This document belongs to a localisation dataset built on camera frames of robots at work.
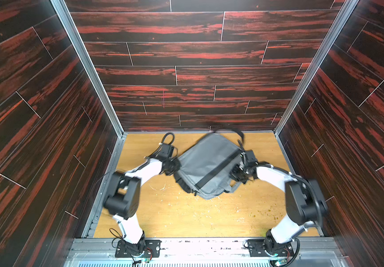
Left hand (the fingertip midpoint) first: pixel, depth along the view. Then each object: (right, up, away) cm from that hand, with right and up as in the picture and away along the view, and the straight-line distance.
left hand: (182, 167), depth 95 cm
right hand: (+28, -4, +1) cm, 29 cm away
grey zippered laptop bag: (+14, +1, +1) cm, 14 cm away
